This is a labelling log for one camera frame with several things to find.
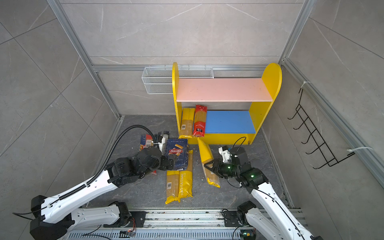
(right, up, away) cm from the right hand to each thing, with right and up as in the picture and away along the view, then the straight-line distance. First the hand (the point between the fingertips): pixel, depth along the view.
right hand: (206, 165), depth 72 cm
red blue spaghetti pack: (-38, +9, +26) cm, 47 cm away
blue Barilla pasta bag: (-16, +5, +20) cm, 26 cm away
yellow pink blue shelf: (+16, +18, +21) cm, 32 cm away
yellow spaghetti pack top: (-11, +20, +19) cm, 29 cm away
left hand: (-18, +7, -2) cm, 19 cm away
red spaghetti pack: (-2, +23, +23) cm, 33 cm away
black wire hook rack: (+49, +5, -13) cm, 51 cm away
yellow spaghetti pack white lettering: (-11, -11, +12) cm, 19 cm away
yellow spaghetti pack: (-18, -14, +10) cm, 25 cm away
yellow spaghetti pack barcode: (0, +4, +3) cm, 5 cm away
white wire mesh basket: (-30, +51, +29) cm, 66 cm away
